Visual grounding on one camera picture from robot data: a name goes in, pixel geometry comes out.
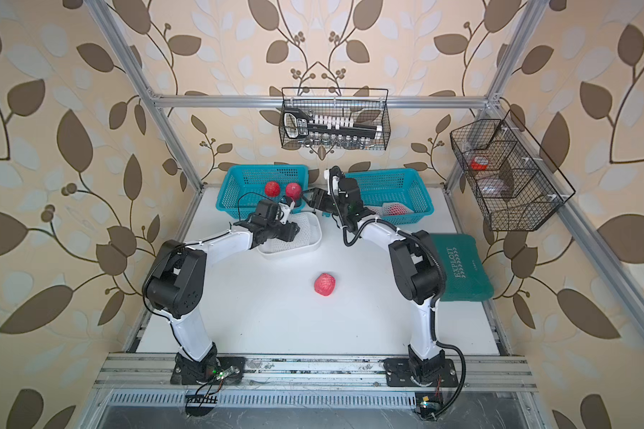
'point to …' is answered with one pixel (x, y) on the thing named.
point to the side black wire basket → (516, 183)
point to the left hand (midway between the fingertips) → (288, 222)
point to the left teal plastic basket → (244, 187)
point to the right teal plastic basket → (401, 186)
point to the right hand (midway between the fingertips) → (305, 195)
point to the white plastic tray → (274, 248)
